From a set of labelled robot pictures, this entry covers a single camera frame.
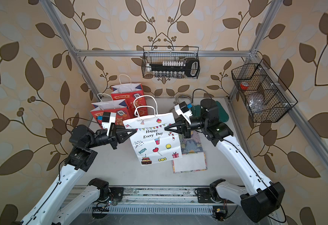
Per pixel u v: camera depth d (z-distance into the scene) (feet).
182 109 1.65
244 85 2.68
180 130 1.86
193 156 2.88
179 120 1.82
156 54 2.99
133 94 2.99
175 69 2.78
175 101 3.89
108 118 1.64
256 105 2.31
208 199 2.42
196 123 1.80
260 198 1.20
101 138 1.76
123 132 1.79
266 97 2.40
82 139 1.57
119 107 2.72
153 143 1.99
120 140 1.83
